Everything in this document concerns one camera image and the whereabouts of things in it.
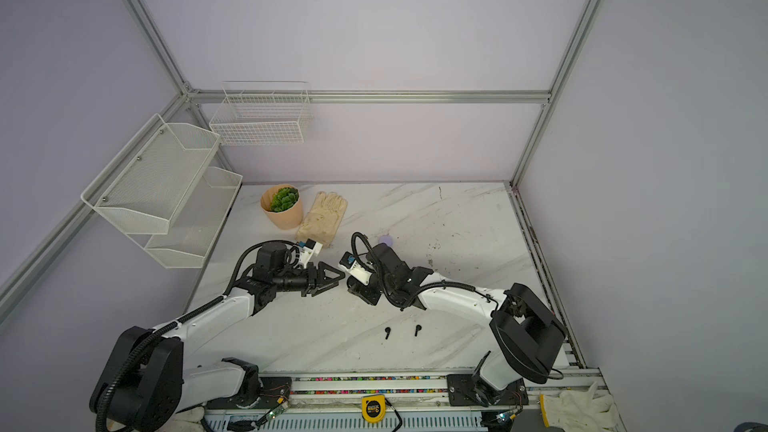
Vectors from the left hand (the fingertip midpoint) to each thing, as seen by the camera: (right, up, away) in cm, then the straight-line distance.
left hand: (339, 281), depth 79 cm
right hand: (+3, 0, +3) cm, 4 cm away
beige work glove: (-12, +15, +29) cm, 35 cm away
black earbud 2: (+22, -15, +5) cm, 27 cm away
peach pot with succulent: (-23, +20, +21) cm, 37 cm away
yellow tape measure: (+10, -28, -9) cm, 31 cm away
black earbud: (+13, -16, +5) cm, 21 cm away
